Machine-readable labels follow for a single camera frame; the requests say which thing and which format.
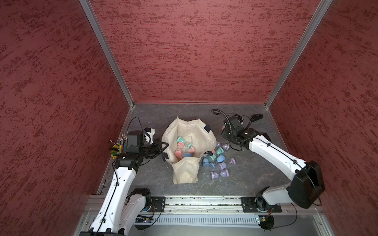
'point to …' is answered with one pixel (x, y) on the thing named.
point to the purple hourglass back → (226, 146)
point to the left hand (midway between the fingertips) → (168, 147)
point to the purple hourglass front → (214, 175)
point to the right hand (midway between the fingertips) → (224, 135)
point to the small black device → (256, 117)
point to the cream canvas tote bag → (195, 132)
